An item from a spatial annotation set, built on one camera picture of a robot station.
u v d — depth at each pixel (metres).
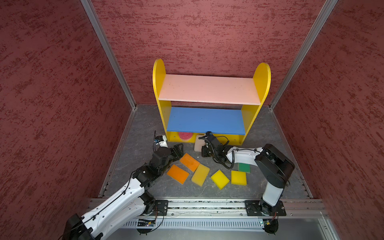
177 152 0.69
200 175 0.85
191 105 1.25
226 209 0.76
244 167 0.60
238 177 0.84
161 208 0.74
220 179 0.84
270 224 0.71
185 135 0.97
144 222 0.72
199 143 0.92
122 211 0.56
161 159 0.56
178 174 0.85
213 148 0.72
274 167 0.49
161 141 0.68
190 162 0.90
